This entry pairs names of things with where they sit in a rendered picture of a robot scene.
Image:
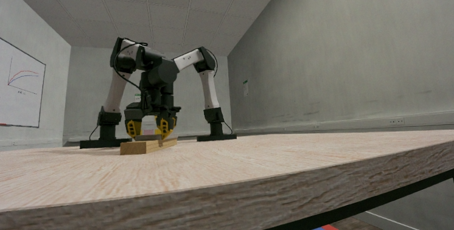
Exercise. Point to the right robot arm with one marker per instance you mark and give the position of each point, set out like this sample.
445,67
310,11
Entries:
159,72

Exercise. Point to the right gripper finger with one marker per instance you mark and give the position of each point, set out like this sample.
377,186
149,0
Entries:
164,127
134,128

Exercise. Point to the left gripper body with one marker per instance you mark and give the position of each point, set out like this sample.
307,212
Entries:
168,100

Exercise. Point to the light wooden beam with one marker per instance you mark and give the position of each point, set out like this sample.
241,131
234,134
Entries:
145,147

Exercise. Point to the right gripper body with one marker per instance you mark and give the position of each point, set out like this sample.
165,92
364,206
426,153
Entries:
158,108

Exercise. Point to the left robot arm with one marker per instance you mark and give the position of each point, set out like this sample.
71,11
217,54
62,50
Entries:
205,68

